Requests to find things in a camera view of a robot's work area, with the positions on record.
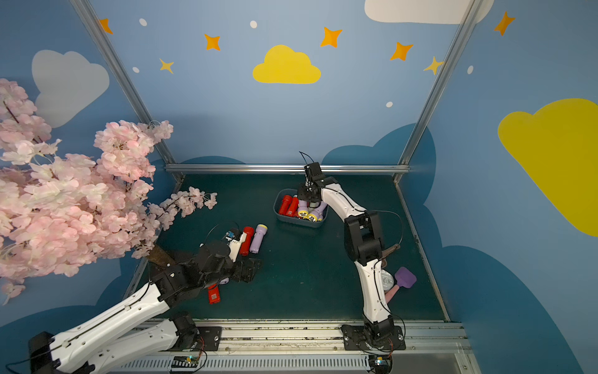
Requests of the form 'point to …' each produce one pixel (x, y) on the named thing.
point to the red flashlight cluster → (284, 206)
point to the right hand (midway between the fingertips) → (304, 192)
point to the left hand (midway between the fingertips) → (251, 254)
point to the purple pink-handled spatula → (403, 278)
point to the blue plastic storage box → (293, 220)
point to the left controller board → (185, 361)
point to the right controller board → (381, 364)
